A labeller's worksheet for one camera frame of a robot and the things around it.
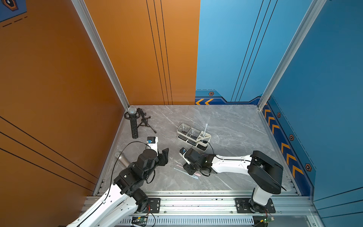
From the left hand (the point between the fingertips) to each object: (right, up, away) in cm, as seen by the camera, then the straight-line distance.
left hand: (164, 147), depth 74 cm
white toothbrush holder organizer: (+19, +3, +13) cm, 23 cm away
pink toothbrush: (+17, -17, +9) cm, 26 cm away
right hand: (+12, -13, +12) cm, 21 cm away
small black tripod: (-19, +13, +26) cm, 34 cm away
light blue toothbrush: (+23, +8, +14) cm, 28 cm away
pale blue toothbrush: (+10, -17, +9) cm, 22 cm away
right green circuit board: (+53, -34, -5) cm, 63 cm away
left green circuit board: (-13, -37, -2) cm, 39 cm away
